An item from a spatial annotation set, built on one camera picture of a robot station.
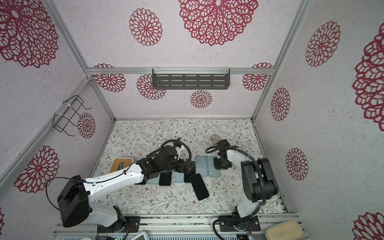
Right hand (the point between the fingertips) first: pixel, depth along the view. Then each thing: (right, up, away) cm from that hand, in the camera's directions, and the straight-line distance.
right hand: (219, 164), depth 94 cm
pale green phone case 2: (-11, -1, 0) cm, 11 cm away
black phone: (-13, -11, -9) cm, 19 cm away
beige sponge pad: (+29, -26, -24) cm, 46 cm away
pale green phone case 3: (-4, -4, -2) cm, 6 cm away
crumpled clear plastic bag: (-1, +16, +11) cm, 19 cm away
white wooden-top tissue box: (-61, +1, -5) cm, 61 cm away
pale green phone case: (-26, -7, -5) cm, 27 cm away
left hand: (-19, +4, -16) cm, 25 cm away
